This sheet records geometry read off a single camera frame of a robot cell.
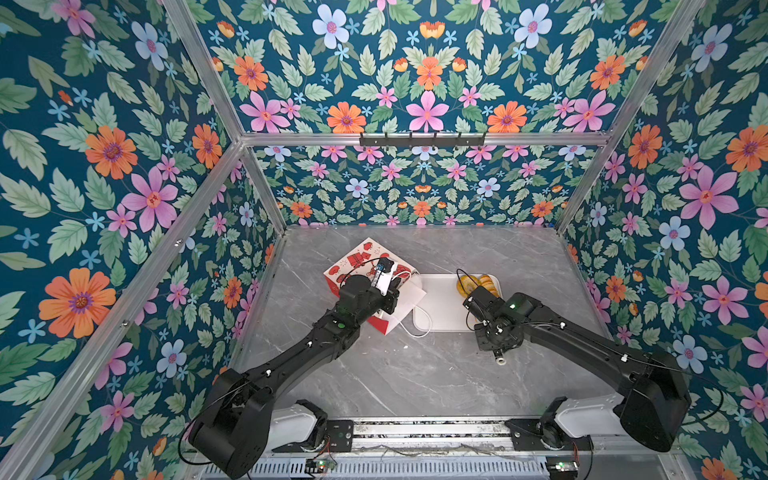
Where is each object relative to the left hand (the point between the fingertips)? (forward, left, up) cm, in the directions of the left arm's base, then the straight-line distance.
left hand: (403, 272), depth 79 cm
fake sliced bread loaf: (+9, -29, -21) cm, 37 cm away
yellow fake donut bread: (+8, -22, -21) cm, 32 cm away
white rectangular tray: (-1, -12, -19) cm, 22 cm away
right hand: (-15, -22, -13) cm, 29 cm away
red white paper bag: (+13, +13, -12) cm, 22 cm away
